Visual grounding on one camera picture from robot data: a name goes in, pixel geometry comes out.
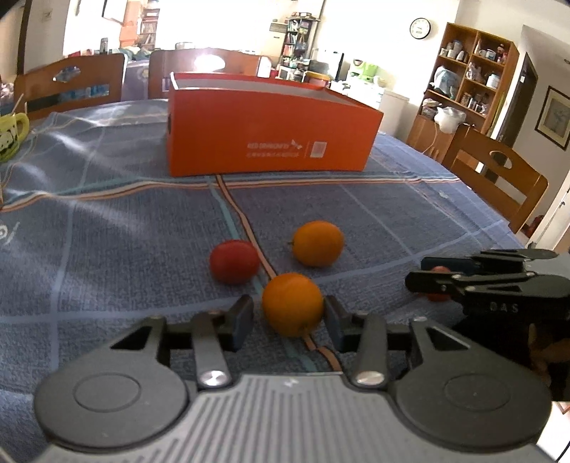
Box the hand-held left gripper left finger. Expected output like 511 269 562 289
109 294 255 389

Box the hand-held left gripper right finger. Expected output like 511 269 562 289
323 295 475 389

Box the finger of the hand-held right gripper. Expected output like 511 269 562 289
404 270 532 301
421 248 560 273

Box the small red tomato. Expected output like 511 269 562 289
428 266 451 302

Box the orange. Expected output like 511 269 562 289
262 272 324 338
291 221 346 268

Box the orange cardboard box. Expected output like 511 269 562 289
166 71 384 178

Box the person's right hand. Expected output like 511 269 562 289
528 324 556 375

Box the wooden chair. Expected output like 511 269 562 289
148 48 263 99
441 125 549 234
14 53 126 121

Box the blue striped tablecloth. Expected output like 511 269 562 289
0 98 539 463

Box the white kettle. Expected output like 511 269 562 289
435 106 466 133

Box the white low cabinet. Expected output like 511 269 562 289
330 80 409 137

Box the dark wooden door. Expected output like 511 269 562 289
493 52 539 149

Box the wooden open shelf cabinet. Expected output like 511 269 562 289
407 22 521 166

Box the green appliance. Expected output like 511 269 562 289
356 60 380 82

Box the black monitor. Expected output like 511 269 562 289
307 51 346 83

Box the dark bookshelf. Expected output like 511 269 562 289
280 15 322 68

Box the green panda mug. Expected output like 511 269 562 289
0 112 30 163

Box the orange wooden shelf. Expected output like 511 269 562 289
119 0 160 51

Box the dark framed wall picture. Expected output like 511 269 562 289
534 86 570 150

